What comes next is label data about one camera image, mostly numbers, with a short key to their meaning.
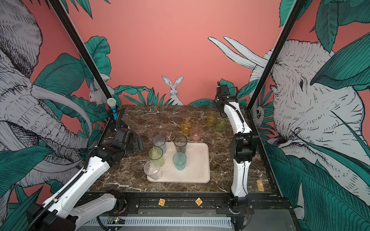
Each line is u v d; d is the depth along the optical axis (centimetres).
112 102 92
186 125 115
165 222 70
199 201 75
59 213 38
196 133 102
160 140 82
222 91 74
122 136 57
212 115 107
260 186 80
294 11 70
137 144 71
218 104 69
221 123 109
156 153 86
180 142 100
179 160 88
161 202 75
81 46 84
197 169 88
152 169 84
